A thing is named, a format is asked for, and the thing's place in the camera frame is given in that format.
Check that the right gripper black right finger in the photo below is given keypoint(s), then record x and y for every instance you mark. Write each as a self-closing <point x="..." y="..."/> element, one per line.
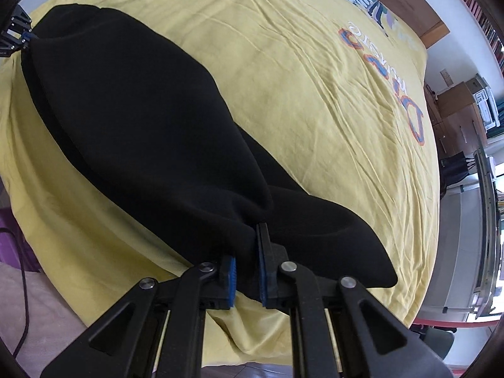
<point x="338" y="329"/>

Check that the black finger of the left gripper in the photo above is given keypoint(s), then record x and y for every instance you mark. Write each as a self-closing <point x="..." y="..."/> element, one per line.
<point x="16" y="34"/>

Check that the brown wooden dresser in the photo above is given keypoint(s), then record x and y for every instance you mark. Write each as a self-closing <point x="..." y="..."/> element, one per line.
<point x="456" y="121"/>

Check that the white microwave oven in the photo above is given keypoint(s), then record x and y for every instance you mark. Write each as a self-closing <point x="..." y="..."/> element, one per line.
<point x="485" y="100"/>

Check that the black pants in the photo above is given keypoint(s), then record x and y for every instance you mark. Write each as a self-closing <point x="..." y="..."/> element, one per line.
<point x="145" y="123"/>

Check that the yellow printed bed cover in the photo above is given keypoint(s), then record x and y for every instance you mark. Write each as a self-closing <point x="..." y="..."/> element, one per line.
<point x="335" y="99"/>

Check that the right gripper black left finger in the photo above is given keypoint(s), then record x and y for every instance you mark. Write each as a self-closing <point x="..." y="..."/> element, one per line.
<point x="154" y="330"/>

